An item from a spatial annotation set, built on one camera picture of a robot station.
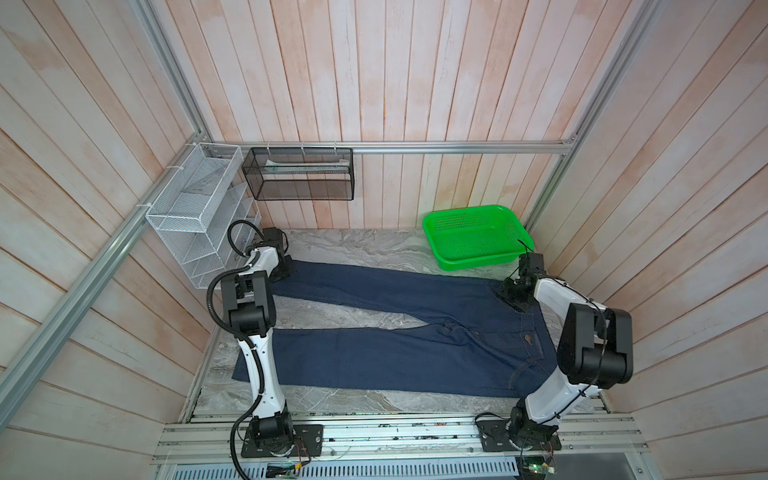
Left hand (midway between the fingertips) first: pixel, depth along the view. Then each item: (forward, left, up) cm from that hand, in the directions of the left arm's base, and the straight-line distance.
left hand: (286, 276), depth 106 cm
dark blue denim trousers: (-25, -63, +2) cm, 68 cm away
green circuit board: (-56, -71, -1) cm, 91 cm away
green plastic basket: (+20, -74, 0) cm, 76 cm away
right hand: (-10, -75, +4) cm, 76 cm away
